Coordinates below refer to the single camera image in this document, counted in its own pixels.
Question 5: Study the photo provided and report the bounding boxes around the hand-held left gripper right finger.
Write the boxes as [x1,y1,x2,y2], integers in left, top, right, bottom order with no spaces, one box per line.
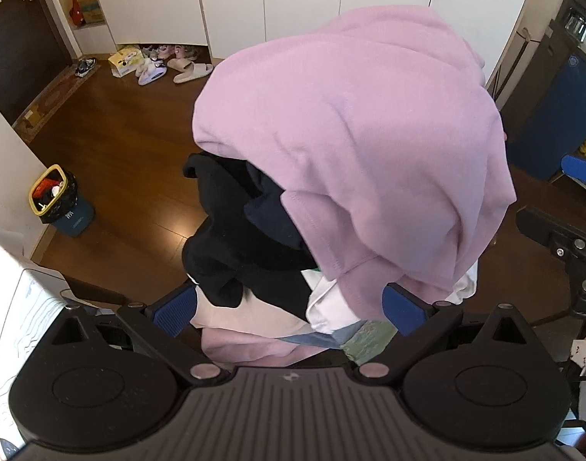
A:
[353,282,534,385]

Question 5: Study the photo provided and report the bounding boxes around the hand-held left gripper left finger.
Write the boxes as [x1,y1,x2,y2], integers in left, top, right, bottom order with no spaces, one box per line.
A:
[48,282,226,386]

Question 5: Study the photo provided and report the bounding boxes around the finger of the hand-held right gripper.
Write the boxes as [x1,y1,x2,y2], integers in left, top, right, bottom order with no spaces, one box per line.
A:
[516,206,586,320]

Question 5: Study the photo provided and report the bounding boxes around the purple long-sleeve sweater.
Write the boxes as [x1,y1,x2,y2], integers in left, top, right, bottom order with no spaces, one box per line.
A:
[192,4,517,322]

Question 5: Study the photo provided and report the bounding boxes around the green printed cloth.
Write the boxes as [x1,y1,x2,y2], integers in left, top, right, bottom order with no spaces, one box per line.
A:
[341,322,399,366]

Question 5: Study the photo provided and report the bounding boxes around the blue chair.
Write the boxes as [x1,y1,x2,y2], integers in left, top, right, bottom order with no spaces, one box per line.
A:
[559,154,586,188]

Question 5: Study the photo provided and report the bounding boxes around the pink garment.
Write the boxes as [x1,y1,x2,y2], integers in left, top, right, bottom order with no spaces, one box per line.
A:
[189,293,332,366]

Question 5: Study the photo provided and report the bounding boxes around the white garment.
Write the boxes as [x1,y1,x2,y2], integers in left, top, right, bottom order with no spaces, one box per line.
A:
[300,259,478,334]

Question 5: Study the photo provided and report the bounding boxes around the black garment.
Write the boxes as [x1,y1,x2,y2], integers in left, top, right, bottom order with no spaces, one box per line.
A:
[181,151,322,320]

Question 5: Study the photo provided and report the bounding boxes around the light blue garment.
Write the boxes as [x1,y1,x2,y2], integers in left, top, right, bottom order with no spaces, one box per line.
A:
[278,319,368,349]

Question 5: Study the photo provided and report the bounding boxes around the dark blue panel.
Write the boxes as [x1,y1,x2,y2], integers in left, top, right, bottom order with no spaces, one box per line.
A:
[506,53,586,181]

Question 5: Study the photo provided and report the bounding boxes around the navy garment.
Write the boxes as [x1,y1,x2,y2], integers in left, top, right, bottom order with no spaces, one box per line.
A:
[244,163,313,255]

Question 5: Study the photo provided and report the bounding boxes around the trash bin with yellow rim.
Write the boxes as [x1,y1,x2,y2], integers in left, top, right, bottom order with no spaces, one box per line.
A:
[28,164,96,238]

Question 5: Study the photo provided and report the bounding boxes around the dark shelf rack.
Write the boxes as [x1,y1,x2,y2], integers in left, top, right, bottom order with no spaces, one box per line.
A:
[545,0,586,65]

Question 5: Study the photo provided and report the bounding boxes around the brown doormat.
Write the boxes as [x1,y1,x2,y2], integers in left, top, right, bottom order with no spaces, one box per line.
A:
[12,60,101,145]

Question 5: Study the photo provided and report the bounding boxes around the white and purple shoes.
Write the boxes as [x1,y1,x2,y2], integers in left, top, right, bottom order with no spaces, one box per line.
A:
[135,58,168,86]

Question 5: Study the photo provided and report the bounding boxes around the yellow tissue box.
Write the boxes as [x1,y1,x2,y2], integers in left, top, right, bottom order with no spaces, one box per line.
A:
[108,44,147,78]

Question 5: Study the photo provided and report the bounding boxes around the row of shoes under cabinet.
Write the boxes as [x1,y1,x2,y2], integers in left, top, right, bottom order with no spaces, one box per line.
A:
[139,43,208,60]

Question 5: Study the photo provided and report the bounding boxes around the dark door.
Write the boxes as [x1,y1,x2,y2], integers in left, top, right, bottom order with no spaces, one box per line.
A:
[0,0,75,126]

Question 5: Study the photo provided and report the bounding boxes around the cardboard box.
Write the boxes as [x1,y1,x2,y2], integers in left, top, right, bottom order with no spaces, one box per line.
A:
[71,0,106,27]

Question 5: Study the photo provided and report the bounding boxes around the open shelf nook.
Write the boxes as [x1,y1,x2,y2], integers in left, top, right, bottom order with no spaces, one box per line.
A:
[45,0,116,56]

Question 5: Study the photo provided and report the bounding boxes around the white wall cabinet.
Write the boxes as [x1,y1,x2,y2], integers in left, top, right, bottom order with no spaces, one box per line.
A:
[88,0,529,92]

